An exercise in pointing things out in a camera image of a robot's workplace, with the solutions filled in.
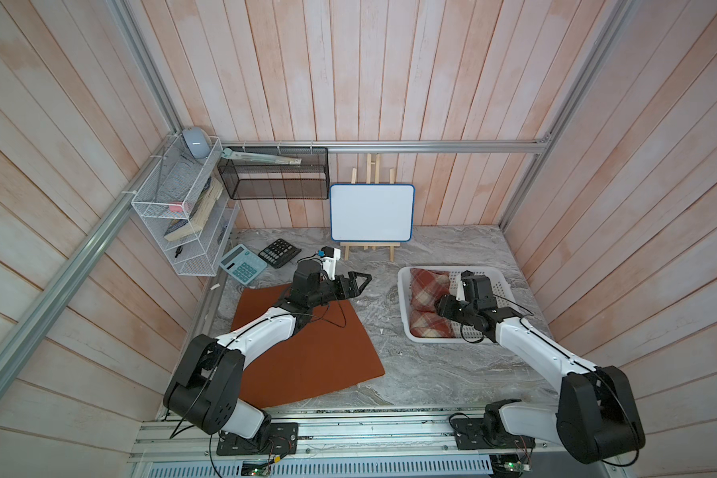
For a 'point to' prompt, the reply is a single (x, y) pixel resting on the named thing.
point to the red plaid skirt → (425, 319)
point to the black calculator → (279, 253)
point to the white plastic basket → (505, 296)
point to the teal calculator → (242, 264)
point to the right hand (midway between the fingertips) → (441, 302)
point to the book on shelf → (200, 211)
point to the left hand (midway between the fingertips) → (362, 284)
